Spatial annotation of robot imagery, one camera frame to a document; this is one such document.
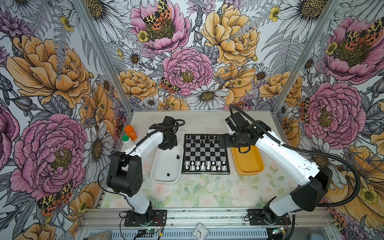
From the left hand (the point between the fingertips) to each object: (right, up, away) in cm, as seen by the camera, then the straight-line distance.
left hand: (170, 149), depth 89 cm
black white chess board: (+19, -4, +7) cm, 21 cm away
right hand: (+32, +3, -12) cm, 34 cm away
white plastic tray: (-2, -11, +2) cm, 11 cm away
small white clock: (+17, -34, -20) cm, 43 cm away
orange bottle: (-27, +9, +10) cm, 30 cm away
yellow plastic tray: (+47, -8, 0) cm, 48 cm away
